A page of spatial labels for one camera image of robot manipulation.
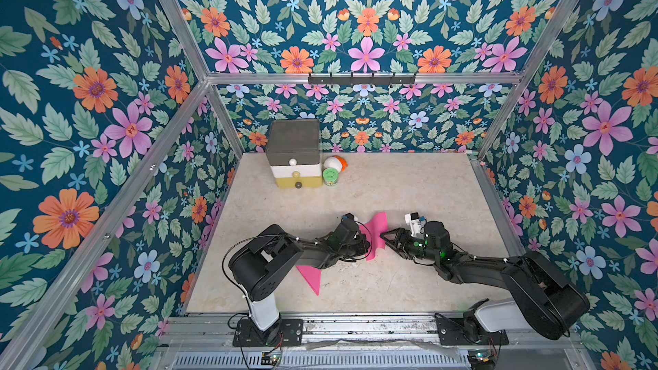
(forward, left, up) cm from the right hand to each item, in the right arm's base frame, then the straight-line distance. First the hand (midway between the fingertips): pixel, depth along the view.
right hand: (384, 239), depth 84 cm
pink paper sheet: (+7, +3, -5) cm, 9 cm away
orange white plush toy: (+38, +18, -3) cm, 42 cm away
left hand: (+1, +2, -7) cm, 7 cm away
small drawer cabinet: (+25, +32, +15) cm, 43 cm away
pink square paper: (-9, +24, -9) cm, 27 cm away
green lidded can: (+30, +20, -3) cm, 36 cm away
